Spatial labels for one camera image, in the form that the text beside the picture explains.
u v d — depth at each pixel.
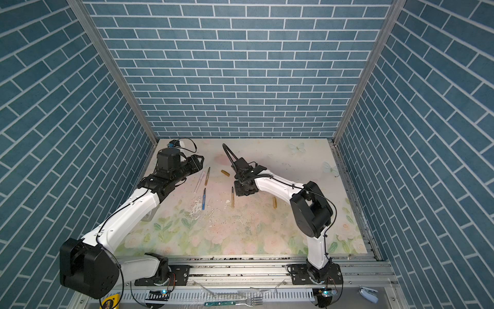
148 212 0.53
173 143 0.70
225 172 1.06
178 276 0.73
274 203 0.94
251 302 0.68
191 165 0.71
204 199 0.94
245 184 0.66
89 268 0.39
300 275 0.74
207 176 1.05
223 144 0.77
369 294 0.69
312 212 0.50
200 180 1.02
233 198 0.96
